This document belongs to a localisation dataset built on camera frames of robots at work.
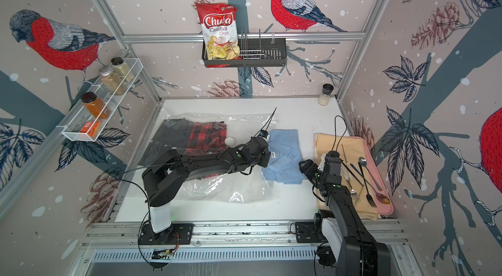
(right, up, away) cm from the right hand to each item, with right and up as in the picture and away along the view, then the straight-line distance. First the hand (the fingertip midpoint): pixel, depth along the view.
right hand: (304, 165), depth 88 cm
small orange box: (-78, +19, -24) cm, 84 cm away
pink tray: (+30, -16, -10) cm, 35 cm away
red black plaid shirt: (-48, +11, +10) cm, 50 cm away
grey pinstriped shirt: (-67, +13, +13) cm, 70 cm away
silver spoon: (+30, 0, +4) cm, 30 cm away
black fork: (+26, -12, -6) cm, 30 cm away
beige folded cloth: (+26, -5, 0) cm, 26 cm away
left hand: (-15, +6, -1) cm, 16 cm away
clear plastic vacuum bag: (-26, -8, -4) cm, 28 cm away
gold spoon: (+31, -12, -7) cm, 34 cm away
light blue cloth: (-8, -1, +2) cm, 8 cm away
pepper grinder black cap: (+19, +38, +22) cm, 48 cm away
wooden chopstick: (+22, +4, +7) cm, 23 cm away
